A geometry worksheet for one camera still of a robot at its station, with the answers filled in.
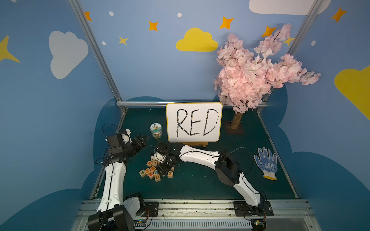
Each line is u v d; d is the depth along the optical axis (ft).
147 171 2.80
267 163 2.97
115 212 1.27
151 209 2.46
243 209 2.49
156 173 2.76
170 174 2.76
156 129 3.22
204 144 3.13
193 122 2.96
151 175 2.75
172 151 2.15
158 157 2.52
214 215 2.40
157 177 2.71
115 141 1.98
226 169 1.77
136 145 2.31
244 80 2.28
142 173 2.76
